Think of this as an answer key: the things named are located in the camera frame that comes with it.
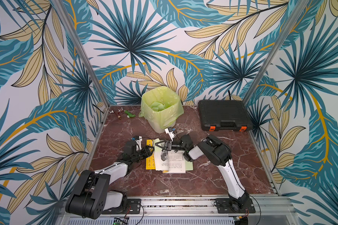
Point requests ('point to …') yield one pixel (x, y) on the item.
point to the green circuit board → (116, 223)
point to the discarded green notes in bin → (157, 106)
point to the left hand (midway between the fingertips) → (152, 150)
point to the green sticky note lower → (188, 166)
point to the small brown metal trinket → (119, 117)
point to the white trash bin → (159, 125)
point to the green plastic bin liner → (174, 107)
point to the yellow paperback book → (168, 161)
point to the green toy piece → (129, 115)
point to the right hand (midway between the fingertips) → (156, 145)
